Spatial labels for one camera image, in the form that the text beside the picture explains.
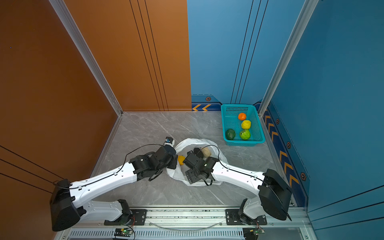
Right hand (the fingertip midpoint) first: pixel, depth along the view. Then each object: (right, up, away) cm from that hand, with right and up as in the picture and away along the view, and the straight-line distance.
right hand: (193, 174), depth 81 cm
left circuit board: (-33, -24, -10) cm, 42 cm away
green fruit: (+34, +21, +19) cm, 44 cm away
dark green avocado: (+25, +21, +20) cm, 38 cm away
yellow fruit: (-5, +13, -17) cm, 22 cm away
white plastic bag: (-2, +17, -10) cm, 20 cm away
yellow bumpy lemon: (+37, +27, +25) cm, 52 cm away
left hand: (-9, +11, -2) cm, 14 cm away
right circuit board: (+28, -25, -10) cm, 39 cm away
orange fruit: (+36, +33, +31) cm, 58 cm away
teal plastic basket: (+27, +36, +35) cm, 57 cm away
